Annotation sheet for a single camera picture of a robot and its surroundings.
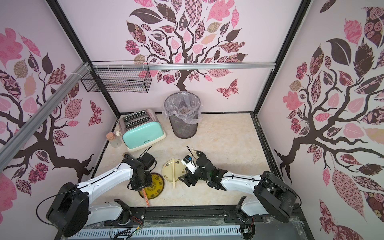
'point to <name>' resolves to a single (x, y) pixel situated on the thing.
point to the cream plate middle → (167, 170)
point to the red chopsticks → (146, 200)
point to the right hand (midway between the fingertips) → (183, 172)
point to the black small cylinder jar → (125, 155)
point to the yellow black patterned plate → (156, 188)
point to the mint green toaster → (140, 128)
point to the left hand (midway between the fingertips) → (147, 189)
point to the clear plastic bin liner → (185, 105)
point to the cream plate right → (195, 154)
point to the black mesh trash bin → (182, 128)
